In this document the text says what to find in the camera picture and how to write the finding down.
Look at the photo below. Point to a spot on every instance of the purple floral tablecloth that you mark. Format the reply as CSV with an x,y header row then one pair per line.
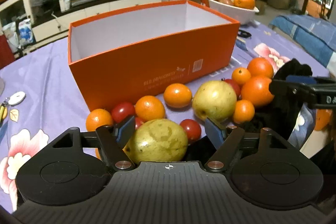
x,y
47,69

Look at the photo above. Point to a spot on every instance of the red tomato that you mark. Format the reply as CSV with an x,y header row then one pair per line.
x,y
234,87
123,111
139,123
190,130

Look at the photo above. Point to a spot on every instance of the white framed picture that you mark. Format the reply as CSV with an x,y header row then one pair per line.
x,y
13,11

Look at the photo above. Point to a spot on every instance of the white oval tag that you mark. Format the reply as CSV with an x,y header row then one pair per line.
x,y
16,98

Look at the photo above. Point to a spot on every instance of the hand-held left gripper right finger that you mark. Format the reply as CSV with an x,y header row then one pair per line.
x,y
214,132

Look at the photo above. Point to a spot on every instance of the yellow-green pear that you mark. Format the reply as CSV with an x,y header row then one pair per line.
x,y
157,141
214,101

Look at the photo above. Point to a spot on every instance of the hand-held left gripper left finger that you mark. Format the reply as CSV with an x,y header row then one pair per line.
x,y
126,130

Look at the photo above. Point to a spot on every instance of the orange cardboard box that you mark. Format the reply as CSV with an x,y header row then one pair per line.
x,y
131,74

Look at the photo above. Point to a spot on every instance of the blue tarp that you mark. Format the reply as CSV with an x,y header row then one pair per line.
x,y
309,29

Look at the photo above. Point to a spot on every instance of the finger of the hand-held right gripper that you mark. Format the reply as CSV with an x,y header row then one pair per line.
x,y
299,79
283,87

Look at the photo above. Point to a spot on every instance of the small orange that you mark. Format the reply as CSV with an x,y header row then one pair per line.
x,y
241,76
243,111

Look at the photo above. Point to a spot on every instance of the white bowl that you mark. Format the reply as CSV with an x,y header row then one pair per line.
x,y
244,16

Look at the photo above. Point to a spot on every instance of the red bag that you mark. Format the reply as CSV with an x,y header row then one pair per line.
x,y
5,52

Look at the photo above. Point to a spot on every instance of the brown round fruit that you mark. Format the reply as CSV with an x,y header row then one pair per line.
x,y
226,1

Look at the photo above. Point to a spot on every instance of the white bottle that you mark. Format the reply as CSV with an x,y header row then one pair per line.
x,y
64,3

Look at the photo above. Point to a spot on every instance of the large orange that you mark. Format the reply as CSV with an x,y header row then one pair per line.
x,y
256,91
260,67

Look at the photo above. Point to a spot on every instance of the blue and white bag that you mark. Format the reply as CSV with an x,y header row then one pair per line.
x,y
26,31

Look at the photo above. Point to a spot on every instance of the white television stand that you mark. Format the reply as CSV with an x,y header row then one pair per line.
x,y
92,10

